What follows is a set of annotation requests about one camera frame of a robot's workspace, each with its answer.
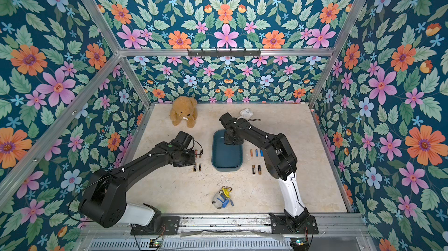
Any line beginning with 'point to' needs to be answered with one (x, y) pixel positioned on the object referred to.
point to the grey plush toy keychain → (221, 198)
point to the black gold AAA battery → (200, 156)
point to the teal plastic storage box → (225, 157)
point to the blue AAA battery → (256, 154)
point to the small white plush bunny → (246, 114)
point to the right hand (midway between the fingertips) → (231, 140)
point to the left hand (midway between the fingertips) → (195, 159)
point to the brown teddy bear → (184, 108)
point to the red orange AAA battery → (251, 153)
